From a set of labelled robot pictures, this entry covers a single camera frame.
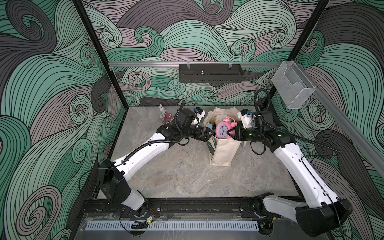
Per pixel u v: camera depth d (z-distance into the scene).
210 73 0.95
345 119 0.60
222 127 0.77
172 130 0.55
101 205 0.74
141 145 0.47
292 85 0.79
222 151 0.78
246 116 0.65
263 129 0.54
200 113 0.67
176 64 0.95
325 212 0.36
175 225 0.70
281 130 0.50
